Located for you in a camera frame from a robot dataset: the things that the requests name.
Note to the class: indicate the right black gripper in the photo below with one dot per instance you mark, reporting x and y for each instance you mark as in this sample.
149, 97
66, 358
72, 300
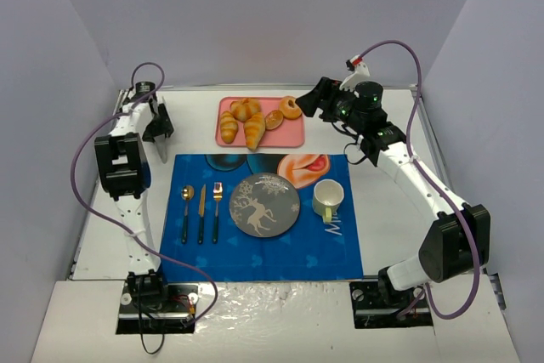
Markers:
322, 96

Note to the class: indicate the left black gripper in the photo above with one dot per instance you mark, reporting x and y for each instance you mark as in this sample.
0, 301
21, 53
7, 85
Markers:
159, 128

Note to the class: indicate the croissant bread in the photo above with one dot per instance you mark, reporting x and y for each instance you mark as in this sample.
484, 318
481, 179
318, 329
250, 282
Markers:
228, 127
254, 129

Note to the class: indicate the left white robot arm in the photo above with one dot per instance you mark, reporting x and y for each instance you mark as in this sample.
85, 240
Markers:
125, 175

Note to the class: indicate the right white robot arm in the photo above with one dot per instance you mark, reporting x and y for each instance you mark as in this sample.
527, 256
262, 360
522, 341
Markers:
458, 239

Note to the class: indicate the round striped bread roll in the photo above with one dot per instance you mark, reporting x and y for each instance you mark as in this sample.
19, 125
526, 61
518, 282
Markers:
244, 109

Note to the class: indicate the sugared donut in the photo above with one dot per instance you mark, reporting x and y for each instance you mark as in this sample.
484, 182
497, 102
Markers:
289, 108

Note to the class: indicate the small sesame bun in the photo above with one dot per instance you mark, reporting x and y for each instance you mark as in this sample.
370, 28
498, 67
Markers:
273, 119

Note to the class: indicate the pink tray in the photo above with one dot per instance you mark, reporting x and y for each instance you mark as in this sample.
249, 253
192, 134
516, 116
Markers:
290, 134

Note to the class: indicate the grey reindeer plate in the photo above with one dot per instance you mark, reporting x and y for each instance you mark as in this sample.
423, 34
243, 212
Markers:
264, 205

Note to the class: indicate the blue cartoon placemat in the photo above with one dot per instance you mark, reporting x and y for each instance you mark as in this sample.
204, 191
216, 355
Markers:
309, 251

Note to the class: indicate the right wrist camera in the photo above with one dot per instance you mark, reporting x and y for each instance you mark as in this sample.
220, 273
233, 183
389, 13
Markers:
359, 72

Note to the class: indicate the gold spoon dark handle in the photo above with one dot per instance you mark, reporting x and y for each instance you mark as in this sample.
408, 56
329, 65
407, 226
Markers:
187, 194

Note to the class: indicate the gold knife dark handle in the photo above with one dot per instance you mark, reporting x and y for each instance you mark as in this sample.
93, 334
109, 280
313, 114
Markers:
201, 212

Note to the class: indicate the gold fork dark handle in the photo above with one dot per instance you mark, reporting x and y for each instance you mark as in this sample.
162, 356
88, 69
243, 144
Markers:
217, 196

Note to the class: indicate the cream mug yellow handle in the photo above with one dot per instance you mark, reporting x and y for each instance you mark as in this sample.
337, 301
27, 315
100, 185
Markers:
328, 195

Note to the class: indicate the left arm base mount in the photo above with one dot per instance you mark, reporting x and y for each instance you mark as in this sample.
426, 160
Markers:
169, 313

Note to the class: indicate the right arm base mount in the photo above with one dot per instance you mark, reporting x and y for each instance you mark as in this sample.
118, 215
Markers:
370, 310

